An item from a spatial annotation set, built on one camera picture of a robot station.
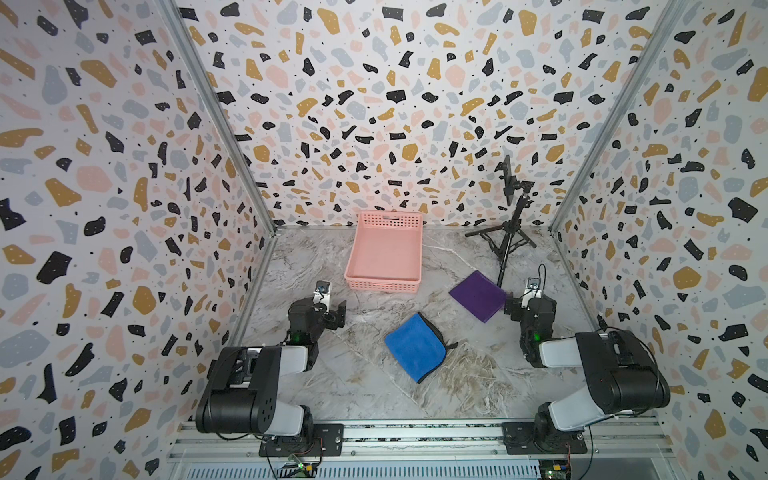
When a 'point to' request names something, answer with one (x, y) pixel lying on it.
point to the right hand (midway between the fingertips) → (532, 294)
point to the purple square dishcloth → (480, 295)
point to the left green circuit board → (297, 470)
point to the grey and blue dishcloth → (418, 347)
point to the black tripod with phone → (498, 238)
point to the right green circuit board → (551, 469)
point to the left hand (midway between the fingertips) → (333, 299)
